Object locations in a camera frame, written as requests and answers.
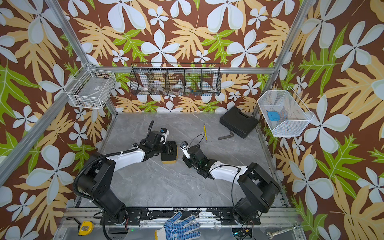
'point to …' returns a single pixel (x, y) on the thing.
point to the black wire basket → (176, 78)
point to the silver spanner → (271, 234)
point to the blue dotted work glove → (178, 230)
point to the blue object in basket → (273, 116)
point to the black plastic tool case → (238, 122)
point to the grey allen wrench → (231, 135)
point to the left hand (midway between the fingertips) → (172, 143)
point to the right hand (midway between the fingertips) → (186, 152)
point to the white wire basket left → (91, 88)
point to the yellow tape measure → (86, 228)
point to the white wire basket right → (284, 113)
